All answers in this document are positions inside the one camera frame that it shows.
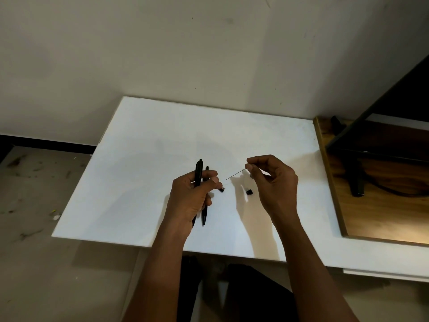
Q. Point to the thin grey pencil lead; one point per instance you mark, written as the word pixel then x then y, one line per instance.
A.
pixel 234 175

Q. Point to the person's right forearm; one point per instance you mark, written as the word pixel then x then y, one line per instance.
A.
pixel 315 281

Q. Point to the brown wooden board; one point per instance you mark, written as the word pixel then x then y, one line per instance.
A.
pixel 378 221

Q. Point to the black television foot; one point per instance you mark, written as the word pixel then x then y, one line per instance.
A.
pixel 357 187

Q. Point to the person's black trousers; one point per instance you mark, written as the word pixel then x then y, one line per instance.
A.
pixel 261 298

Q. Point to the black mechanical pencil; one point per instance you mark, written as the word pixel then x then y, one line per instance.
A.
pixel 199 169
pixel 204 217

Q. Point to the black skirting board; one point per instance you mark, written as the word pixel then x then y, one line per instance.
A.
pixel 47 144

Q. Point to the person's left hand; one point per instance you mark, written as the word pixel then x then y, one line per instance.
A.
pixel 184 201

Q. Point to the person's left forearm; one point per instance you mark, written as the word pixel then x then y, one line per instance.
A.
pixel 154 281

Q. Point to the grey lead refill case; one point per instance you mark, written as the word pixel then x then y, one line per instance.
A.
pixel 222 189

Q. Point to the person's right hand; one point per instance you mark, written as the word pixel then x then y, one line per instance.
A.
pixel 278 194

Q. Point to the black television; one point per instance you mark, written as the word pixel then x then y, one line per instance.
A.
pixel 409 103

